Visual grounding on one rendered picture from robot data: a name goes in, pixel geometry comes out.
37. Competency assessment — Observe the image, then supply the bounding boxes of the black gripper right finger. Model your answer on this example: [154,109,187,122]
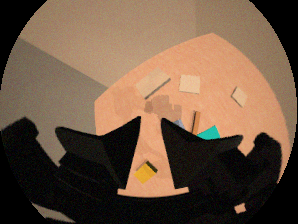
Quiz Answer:
[161,117,243,189]

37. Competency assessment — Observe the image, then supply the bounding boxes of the tan flat rectangular block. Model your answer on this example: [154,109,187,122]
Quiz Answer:
[231,87,247,107]

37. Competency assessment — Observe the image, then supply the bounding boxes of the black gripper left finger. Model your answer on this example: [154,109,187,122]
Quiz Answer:
[55,116,141,190]

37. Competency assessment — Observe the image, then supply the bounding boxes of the tan flat rectangular pad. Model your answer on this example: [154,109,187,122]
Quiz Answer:
[178,75,200,95]

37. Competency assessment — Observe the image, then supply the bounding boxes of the tan flat rectangular slab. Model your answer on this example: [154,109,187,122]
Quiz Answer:
[136,67,172,100]

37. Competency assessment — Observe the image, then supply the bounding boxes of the yellow rectangular block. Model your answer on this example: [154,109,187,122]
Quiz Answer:
[134,161,158,184]

